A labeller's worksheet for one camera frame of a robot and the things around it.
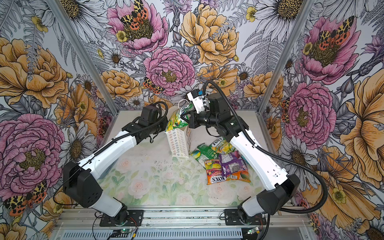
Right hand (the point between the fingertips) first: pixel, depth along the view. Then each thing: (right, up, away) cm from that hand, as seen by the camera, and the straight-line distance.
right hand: (181, 120), depth 66 cm
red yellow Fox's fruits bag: (+16, -29, +19) cm, 38 cm away
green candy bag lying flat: (+11, -19, +29) cm, 36 cm away
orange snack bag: (+32, -31, +19) cm, 48 cm away
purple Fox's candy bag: (+26, -24, +21) cm, 42 cm away
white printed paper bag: (-3, -11, +19) cm, 22 cm away
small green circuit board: (-30, -54, +7) cm, 62 cm away
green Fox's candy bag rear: (+23, -16, +31) cm, 42 cm away
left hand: (-9, -3, +17) cm, 20 cm away
